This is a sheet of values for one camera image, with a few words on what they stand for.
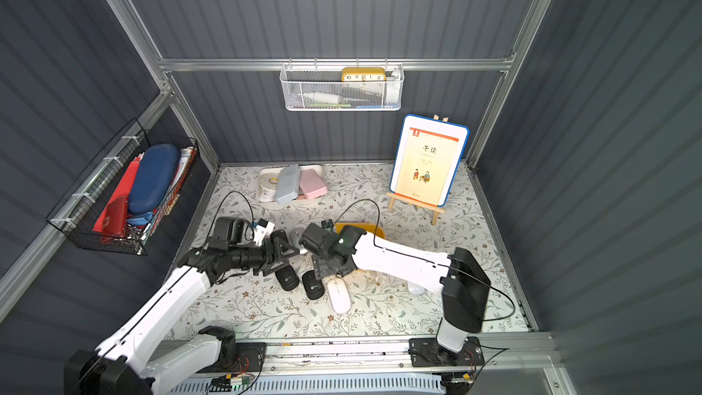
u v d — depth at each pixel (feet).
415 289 2.88
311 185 3.45
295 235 3.16
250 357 2.40
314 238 1.92
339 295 2.70
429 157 2.92
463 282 1.38
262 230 2.44
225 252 2.02
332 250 1.81
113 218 2.14
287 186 3.42
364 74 2.85
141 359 1.33
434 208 3.16
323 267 2.27
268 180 3.66
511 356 2.38
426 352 2.42
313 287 2.76
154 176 2.37
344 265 1.75
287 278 2.80
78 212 2.01
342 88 2.92
